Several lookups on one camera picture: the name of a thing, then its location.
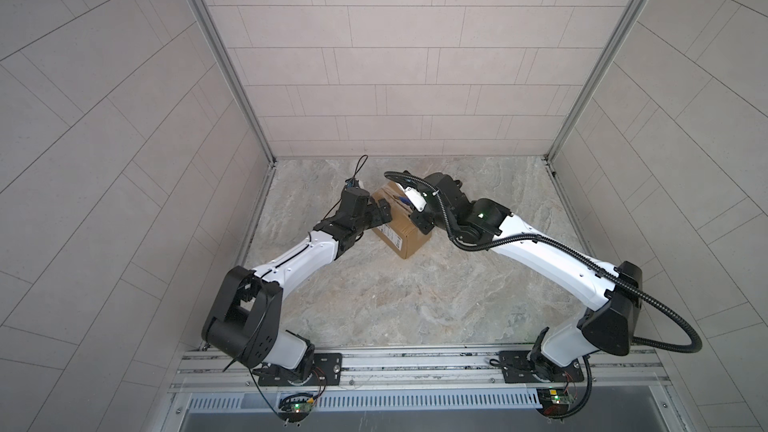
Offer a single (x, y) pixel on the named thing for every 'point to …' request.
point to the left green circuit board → (294, 407)
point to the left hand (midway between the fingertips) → (385, 204)
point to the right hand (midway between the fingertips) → (411, 204)
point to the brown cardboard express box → (401, 234)
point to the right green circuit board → (554, 402)
